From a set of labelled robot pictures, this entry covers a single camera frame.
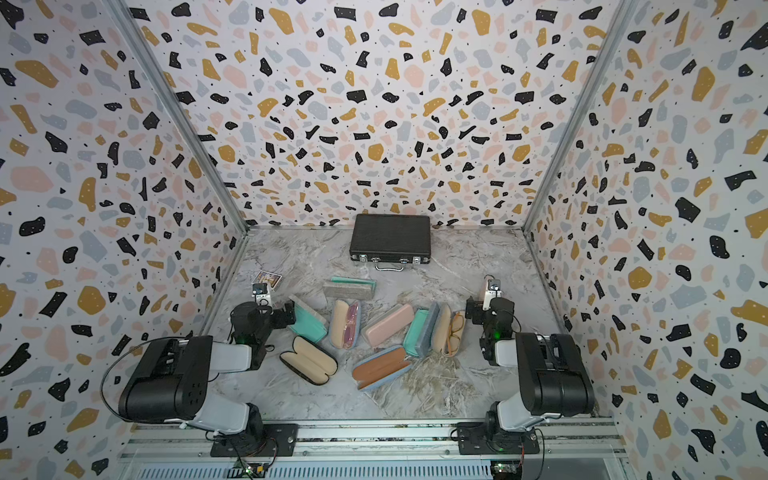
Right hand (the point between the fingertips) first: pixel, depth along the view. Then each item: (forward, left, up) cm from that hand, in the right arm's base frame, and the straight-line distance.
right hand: (489, 297), depth 94 cm
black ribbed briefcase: (+31, +34, -7) cm, 46 cm away
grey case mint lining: (-11, +22, -5) cm, 25 cm away
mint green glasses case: (-9, +57, -3) cm, 57 cm away
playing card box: (+8, +76, -2) cm, 76 cm away
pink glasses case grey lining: (-10, +31, +1) cm, 32 cm away
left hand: (-4, +66, +1) cm, 66 cm away
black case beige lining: (-20, +54, -4) cm, 58 cm away
